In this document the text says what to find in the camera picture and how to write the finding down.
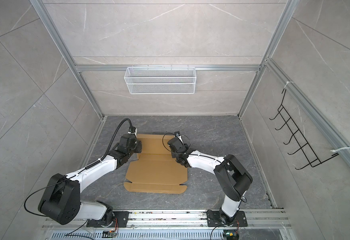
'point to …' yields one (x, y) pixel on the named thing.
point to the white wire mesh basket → (160, 80)
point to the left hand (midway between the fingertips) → (137, 138)
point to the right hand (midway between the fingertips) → (178, 145)
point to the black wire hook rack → (311, 158)
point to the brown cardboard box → (156, 171)
